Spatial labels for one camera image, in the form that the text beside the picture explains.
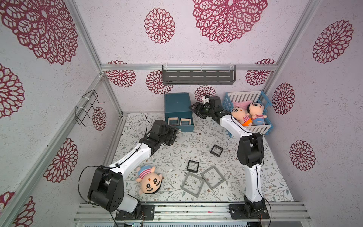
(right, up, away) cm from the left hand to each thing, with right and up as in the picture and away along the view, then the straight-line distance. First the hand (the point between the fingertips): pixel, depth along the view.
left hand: (179, 130), depth 84 cm
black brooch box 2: (+9, -23, +6) cm, 26 cm away
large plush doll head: (-15, -28, -7) cm, 32 cm away
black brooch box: (+26, -14, +14) cm, 33 cm away
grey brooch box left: (+8, -32, 0) cm, 33 cm away
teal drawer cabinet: (-1, +12, +9) cm, 15 cm away
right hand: (+11, +14, +11) cm, 21 cm away
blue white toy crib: (+49, +24, +29) cm, 62 cm away
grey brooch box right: (+21, -29, +3) cm, 36 cm away
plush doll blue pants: (+56, +14, +18) cm, 60 cm away
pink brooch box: (-4, +6, +9) cm, 12 cm away
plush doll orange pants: (+45, +10, +19) cm, 50 cm away
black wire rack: (-51, +10, -9) cm, 53 cm away
